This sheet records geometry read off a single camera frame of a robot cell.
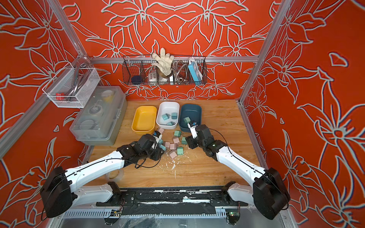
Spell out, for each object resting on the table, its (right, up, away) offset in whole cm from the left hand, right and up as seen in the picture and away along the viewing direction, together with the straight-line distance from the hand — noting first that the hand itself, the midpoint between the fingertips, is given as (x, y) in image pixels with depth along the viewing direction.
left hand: (161, 149), depth 81 cm
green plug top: (+9, +7, +16) cm, 20 cm away
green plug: (+13, +3, +12) cm, 18 cm away
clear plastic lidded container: (-42, +21, +9) cm, 47 cm away
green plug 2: (+11, -3, +9) cm, 14 cm away
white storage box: (0, +26, +30) cm, 39 cm away
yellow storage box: (-16, +17, +21) cm, 31 cm away
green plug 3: (+16, +17, +22) cm, 32 cm away
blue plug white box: (-1, +19, +26) cm, 32 cm away
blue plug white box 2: (+6, +19, +26) cm, 33 cm away
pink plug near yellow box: (-3, +9, +19) cm, 21 cm away
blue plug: (+3, +14, +22) cm, 26 cm away
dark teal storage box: (+21, +23, +30) cm, 43 cm away
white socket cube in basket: (-8, +46, +13) cm, 48 cm away
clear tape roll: (-25, -17, 0) cm, 30 cm away
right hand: (+15, +8, +1) cm, 17 cm away
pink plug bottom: (+6, -5, +6) cm, 10 cm away
